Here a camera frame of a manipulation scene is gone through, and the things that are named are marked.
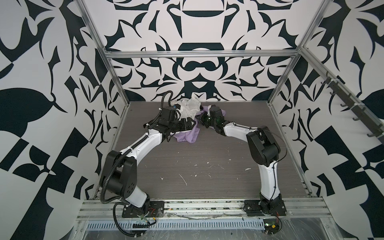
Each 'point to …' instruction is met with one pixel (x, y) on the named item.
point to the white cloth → (188, 107)
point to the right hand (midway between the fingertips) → (195, 114)
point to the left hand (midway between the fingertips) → (192, 120)
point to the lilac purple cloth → (193, 136)
